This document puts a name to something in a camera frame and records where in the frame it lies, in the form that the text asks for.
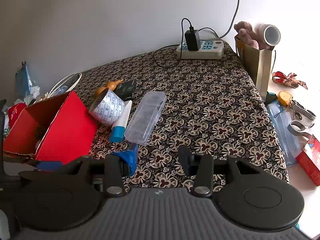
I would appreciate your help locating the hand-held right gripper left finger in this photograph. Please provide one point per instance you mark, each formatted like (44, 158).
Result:
(131, 158)

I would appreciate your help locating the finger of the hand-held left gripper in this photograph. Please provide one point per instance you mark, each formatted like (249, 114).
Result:
(48, 165)

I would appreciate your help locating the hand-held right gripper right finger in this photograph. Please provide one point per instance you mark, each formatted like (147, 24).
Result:
(183, 161)

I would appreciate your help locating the white tube with blue cap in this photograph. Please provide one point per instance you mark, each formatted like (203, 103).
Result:
(120, 126)

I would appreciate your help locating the red cardboard box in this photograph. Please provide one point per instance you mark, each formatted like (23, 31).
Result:
(67, 130)

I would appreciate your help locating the clear plastic case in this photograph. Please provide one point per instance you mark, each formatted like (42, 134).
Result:
(146, 117)

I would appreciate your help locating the small black packet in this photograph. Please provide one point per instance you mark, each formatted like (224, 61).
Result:
(127, 88)

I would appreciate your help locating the orange gourd toy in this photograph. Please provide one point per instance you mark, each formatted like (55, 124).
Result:
(110, 86)

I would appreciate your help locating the red plush heart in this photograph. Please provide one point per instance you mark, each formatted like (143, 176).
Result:
(15, 112)

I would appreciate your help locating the crumpled white tissue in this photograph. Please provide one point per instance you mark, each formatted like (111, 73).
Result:
(33, 91)

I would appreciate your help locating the blue and white packet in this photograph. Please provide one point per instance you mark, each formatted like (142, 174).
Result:
(60, 90)

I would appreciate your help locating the clear blue plastic pouch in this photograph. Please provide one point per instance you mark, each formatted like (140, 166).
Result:
(282, 127)

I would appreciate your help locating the dark green object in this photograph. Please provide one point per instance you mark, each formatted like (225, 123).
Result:
(271, 97)

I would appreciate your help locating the white power strip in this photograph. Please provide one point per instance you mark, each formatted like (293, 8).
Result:
(212, 51)

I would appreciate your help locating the metal tool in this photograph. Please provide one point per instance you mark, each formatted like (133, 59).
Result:
(298, 128)
(302, 111)

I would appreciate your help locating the gold paper gift bag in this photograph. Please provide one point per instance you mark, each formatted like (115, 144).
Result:
(252, 60)

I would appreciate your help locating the red printed carton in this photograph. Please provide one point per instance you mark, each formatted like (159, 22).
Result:
(310, 160)

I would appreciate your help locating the red ribbon bow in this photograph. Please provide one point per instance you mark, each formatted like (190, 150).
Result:
(287, 80)

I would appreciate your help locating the pink plush toy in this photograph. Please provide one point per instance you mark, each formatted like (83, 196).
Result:
(246, 33)

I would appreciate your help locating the white cup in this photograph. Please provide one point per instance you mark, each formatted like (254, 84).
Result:
(271, 35)

